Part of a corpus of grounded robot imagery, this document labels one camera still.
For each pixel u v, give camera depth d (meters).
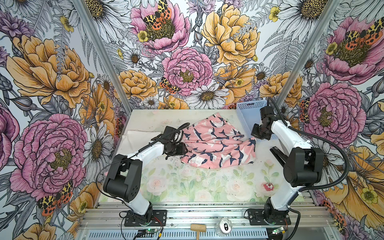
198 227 0.70
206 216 0.77
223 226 0.60
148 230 0.71
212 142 0.99
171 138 0.76
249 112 1.17
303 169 0.48
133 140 1.02
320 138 0.50
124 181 0.45
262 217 0.74
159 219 0.73
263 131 0.78
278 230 0.72
